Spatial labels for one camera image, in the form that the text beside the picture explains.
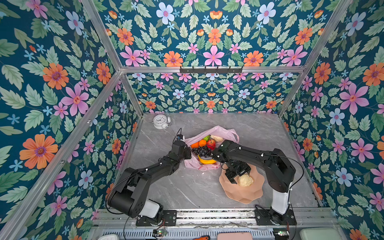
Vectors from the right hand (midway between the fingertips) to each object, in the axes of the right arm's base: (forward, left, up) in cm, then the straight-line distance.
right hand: (240, 178), depth 80 cm
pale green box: (-25, -32, -3) cm, 41 cm away
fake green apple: (+28, +17, 0) cm, 33 cm away
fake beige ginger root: (+28, +11, -2) cm, 30 cm away
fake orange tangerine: (+22, +26, -1) cm, 34 cm away
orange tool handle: (-26, +20, -4) cm, 32 cm away
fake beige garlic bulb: (-1, -3, 0) cm, 3 cm away
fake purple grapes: (+18, +20, -1) cm, 27 cm away
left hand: (+20, +28, +4) cm, 34 cm away
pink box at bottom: (-25, +6, -6) cm, 26 cm away
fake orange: (+24, +21, 0) cm, 32 cm away
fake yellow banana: (+12, +18, -3) cm, 22 cm away
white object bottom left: (-25, +64, -4) cm, 69 cm away
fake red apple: (+23, +15, -1) cm, 27 cm away
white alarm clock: (+44, +52, -1) cm, 68 cm away
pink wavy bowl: (-6, -2, -7) cm, 10 cm away
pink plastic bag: (+9, +26, +1) cm, 27 cm away
